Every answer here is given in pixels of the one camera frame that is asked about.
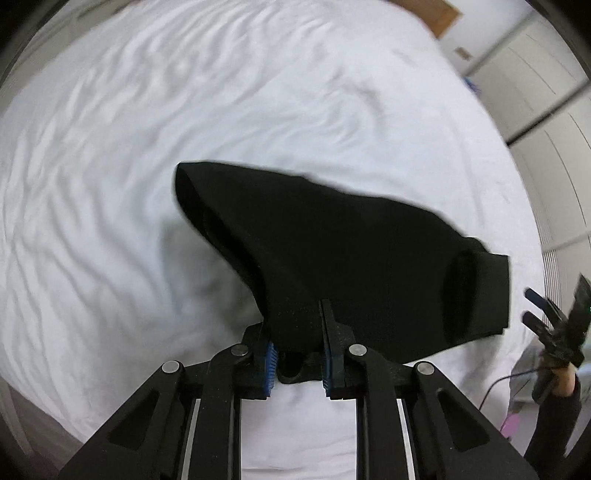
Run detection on black pants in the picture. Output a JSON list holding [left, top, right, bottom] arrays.
[[174, 162, 510, 383]]

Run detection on right hand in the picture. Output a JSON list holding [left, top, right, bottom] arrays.
[[552, 364, 577, 398]]

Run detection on white bed sheet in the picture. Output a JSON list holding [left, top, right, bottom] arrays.
[[1, 1, 541, 479]]

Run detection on white wardrobe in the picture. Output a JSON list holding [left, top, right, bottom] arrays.
[[469, 12, 590, 308]]

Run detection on blue item on nightstand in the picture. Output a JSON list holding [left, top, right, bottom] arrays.
[[464, 77, 481, 96]]

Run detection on wooden headboard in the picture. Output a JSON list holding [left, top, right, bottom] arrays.
[[392, 0, 462, 38]]

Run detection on black cable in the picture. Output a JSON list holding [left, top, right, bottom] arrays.
[[476, 366, 546, 411]]

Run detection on wall socket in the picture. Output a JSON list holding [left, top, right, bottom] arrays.
[[455, 47, 473, 61]]

